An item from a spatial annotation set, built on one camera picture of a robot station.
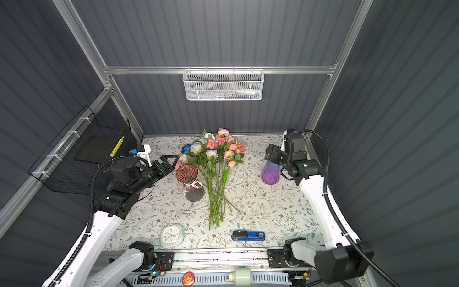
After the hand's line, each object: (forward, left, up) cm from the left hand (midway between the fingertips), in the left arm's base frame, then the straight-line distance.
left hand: (174, 160), depth 70 cm
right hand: (+4, -42, -3) cm, 43 cm away
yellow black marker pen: (+11, +27, -3) cm, 30 cm away
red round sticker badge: (-36, -4, -30) cm, 47 cm away
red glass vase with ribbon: (-4, -5, -17) cm, 18 cm away
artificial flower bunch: (+17, -14, -20) cm, 30 cm away
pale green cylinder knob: (-37, -24, -22) cm, 50 cm away
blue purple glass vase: (+11, -47, -30) cm, 57 cm away
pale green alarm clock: (-21, +5, -28) cm, 35 cm away
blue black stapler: (-23, -27, -25) cm, 43 cm away
